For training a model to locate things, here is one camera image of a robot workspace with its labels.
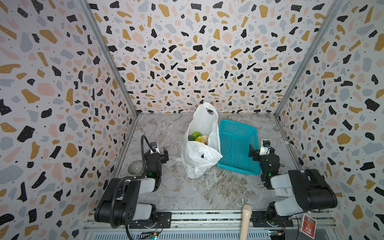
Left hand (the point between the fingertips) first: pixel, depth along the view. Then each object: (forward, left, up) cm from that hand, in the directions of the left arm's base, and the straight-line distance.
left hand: (156, 146), depth 88 cm
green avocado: (+9, -20, -4) cm, 22 cm away
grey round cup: (-9, +14, -10) cm, 19 cm away
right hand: (+1, -61, +2) cm, 61 cm away
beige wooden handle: (-33, -49, -7) cm, 59 cm away
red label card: (-40, -77, -9) cm, 87 cm away
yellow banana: (+7, -25, -2) cm, 26 cm away
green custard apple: (+12, -24, -5) cm, 27 cm away
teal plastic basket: (+12, -51, -11) cm, 54 cm away
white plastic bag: (-11, -24, +7) cm, 27 cm away
